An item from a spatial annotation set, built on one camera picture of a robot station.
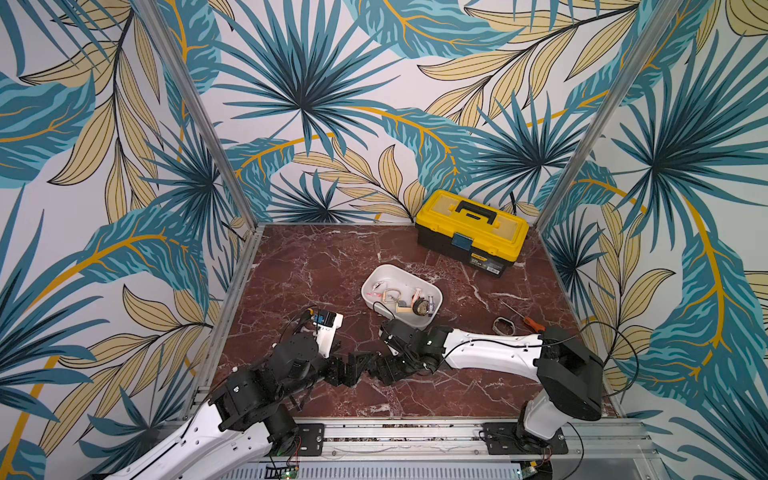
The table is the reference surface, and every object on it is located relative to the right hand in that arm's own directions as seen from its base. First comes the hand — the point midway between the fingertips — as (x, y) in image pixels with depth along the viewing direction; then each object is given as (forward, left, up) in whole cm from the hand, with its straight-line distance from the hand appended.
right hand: (387, 370), depth 81 cm
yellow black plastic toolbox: (+38, -31, +12) cm, 51 cm away
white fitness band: (+13, -37, -3) cm, 39 cm away
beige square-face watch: (+19, -6, 0) cm, 19 cm away
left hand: (-2, +8, +15) cm, 17 cm away
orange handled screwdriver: (+12, -47, -2) cm, 49 cm away
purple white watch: (+20, -15, 0) cm, 25 cm away
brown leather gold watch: (+19, -11, +1) cm, 22 cm away
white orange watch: (+24, -10, -1) cm, 26 cm away
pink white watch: (+25, +4, -1) cm, 25 cm away
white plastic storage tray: (+29, -7, -1) cm, 30 cm away
